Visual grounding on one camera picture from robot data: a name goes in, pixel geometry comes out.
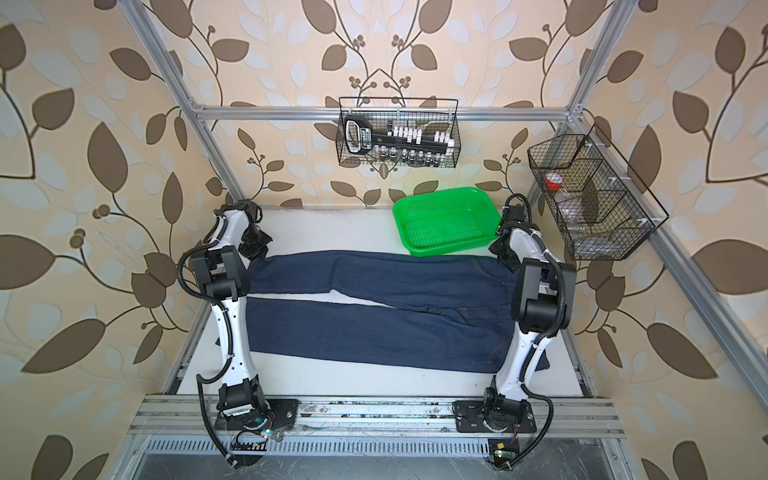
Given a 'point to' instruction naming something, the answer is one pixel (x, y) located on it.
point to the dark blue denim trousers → (416, 313)
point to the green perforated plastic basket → (448, 221)
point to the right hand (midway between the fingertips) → (506, 259)
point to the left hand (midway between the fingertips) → (267, 251)
